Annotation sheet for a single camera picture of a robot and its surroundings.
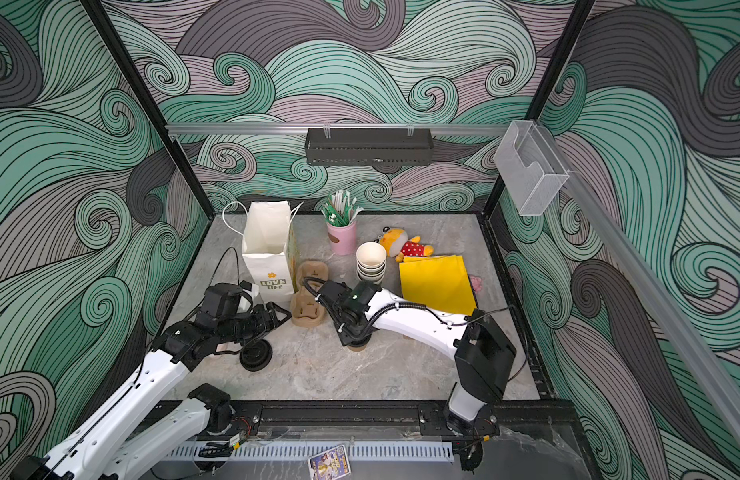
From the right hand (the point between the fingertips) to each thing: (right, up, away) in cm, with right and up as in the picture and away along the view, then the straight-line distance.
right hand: (354, 333), depth 79 cm
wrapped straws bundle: (-6, +35, +21) cm, 41 cm away
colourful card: (-5, -25, -13) cm, 29 cm away
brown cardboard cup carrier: (-15, +4, +9) cm, 18 cm away
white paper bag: (-23, +20, -3) cm, 31 cm away
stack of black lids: (-28, -7, +2) cm, 28 cm away
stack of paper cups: (+5, +19, +7) cm, 21 cm away
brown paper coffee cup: (+1, -6, +3) cm, 7 cm away
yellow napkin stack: (+26, +12, +13) cm, 32 cm away
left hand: (-18, +5, -5) cm, 19 cm away
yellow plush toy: (+15, +23, +24) cm, 36 cm away
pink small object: (+39, +11, +16) cm, 44 cm away
